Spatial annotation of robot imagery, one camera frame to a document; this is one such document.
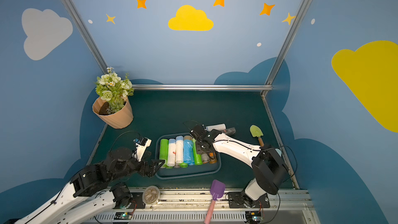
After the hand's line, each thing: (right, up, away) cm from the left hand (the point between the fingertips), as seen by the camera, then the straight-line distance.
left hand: (160, 158), depth 68 cm
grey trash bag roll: (+20, -4, +13) cm, 25 cm away
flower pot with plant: (-32, +23, +21) cm, 45 cm away
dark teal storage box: (+12, -13, +18) cm, 25 cm away
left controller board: (-18, -28, +4) cm, 34 cm away
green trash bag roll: (-2, -2, +16) cm, 17 cm away
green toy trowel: (+55, +7, +33) cm, 64 cm away
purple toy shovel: (+26, -19, +8) cm, 33 cm away
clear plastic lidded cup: (-5, -18, +4) cm, 20 cm away
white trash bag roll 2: (+6, -1, +16) cm, 17 cm away
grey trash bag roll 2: (+5, -9, +15) cm, 18 cm away
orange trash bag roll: (+25, -8, +18) cm, 32 cm away
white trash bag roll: (+2, -4, +14) cm, 15 cm away
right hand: (+20, +1, +19) cm, 27 cm away
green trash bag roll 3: (+9, -9, +15) cm, 19 cm away
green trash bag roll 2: (+17, -5, +14) cm, 23 cm away
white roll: (+28, +10, +31) cm, 43 cm away
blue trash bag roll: (+11, -1, +16) cm, 20 cm away
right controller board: (+43, -29, +4) cm, 52 cm away
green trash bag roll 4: (+1, -10, +16) cm, 19 cm away
